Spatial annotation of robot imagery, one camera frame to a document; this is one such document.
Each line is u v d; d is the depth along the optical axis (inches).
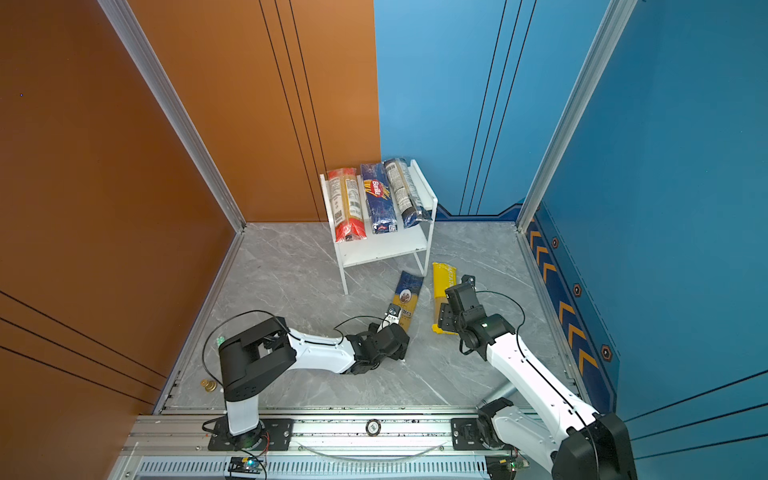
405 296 38.0
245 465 27.9
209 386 31.4
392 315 31.2
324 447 28.6
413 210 29.1
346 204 29.2
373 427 29.7
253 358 20.0
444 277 40.4
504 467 27.6
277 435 29.0
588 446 14.9
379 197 29.8
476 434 29.1
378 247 35.9
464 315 24.0
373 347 27.0
